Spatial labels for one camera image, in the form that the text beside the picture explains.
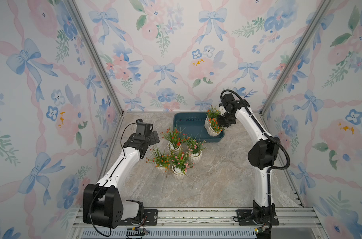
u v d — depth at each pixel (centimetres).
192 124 112
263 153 56
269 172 59
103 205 40
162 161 79
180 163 77
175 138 87
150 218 74
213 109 103
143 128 64
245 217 72
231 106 68
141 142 64
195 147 84
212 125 90
